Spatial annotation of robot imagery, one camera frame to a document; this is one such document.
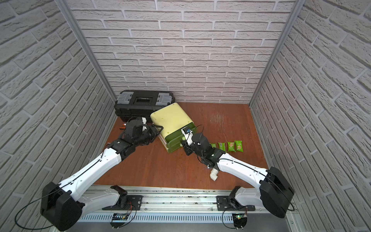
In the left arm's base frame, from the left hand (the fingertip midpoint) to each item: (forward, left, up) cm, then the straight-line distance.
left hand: (164, 127), depth 77 cm
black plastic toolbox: (+24, +28, -7) cm, 38 cm away
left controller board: (-38, +23, -26) cm, 52 cm away
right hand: (-4, -11, -6) cm, 14 cm away
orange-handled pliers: (+17, +36, -25) cm, 47 cm away
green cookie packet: (-1, -42, -21) cm, 47 cm away
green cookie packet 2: (0, -47, -21) cm, 52 cm away
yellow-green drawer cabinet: (+5, -4, 0) cm, 7 cm away
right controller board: (-41, -39, -22) cm, 61 cm away
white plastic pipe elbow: (-19, -28, -20) cm, 39 cm away
